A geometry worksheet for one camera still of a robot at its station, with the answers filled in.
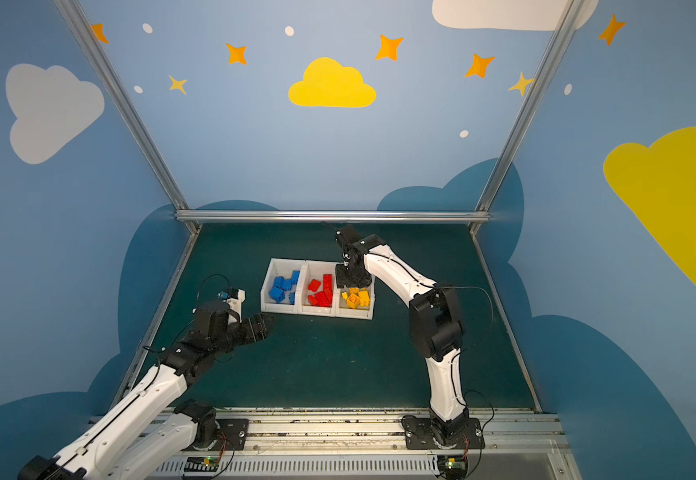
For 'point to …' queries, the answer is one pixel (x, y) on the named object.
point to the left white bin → (282, 267)
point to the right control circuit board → (453, 466)
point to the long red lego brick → (323, 299)
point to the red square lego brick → (312, 300)
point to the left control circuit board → (202, 464)
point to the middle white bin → (317, 289)
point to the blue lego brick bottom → (295, 277)
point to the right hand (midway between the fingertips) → (348, 280)
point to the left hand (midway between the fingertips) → (263, 318)
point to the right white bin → (340, 305)
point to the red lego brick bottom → (313, 285)
